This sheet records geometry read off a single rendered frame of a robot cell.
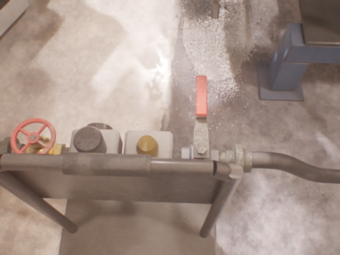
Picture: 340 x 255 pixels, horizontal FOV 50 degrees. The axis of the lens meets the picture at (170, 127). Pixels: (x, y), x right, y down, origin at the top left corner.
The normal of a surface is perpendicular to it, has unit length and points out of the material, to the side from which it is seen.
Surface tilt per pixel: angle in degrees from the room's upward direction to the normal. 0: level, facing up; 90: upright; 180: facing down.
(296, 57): 90
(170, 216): 0
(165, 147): 0
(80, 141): 0
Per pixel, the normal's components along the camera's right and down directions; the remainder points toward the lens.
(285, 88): -0.04, 0.90
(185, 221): 0.00, -0.43
